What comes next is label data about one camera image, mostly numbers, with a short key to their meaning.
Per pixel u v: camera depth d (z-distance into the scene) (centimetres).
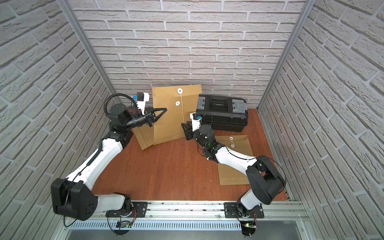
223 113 92
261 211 74
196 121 69
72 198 39
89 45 84
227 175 85
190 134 72
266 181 44
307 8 70
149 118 61
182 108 71
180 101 68
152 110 64
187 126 72
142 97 59
